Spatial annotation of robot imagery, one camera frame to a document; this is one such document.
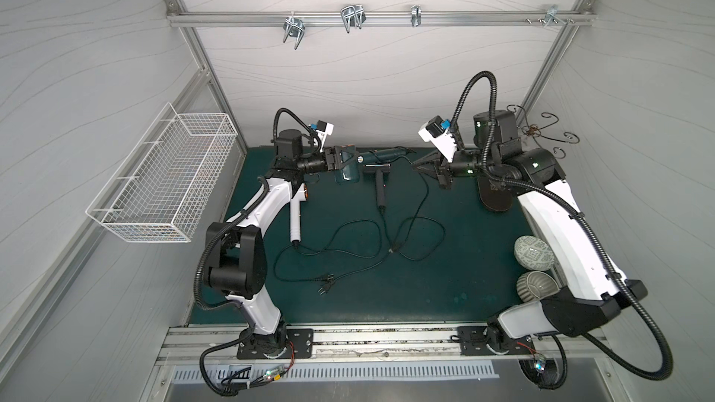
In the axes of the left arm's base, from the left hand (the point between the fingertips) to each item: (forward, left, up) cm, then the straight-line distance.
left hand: (354, 157), depth 79 cm
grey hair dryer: (+16, -9, -24) cm, 30 cm away
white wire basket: (-15, +48, +2) cm, 50 cm away
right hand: (-11, -15, +10) cm, 21 cm away
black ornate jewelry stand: (+9, -54, +2) cm, 55 cm away
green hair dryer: (-5, +1, -1) cm, 5 cm away
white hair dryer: (-4, +21, -25) cm, 33 cm away
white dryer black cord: (-10, -2, -30) cm, 32 cm away
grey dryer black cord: (-17, -13, -24) cm, 32 cm away
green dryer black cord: (-14, -18, -6) cm, 23 cm away
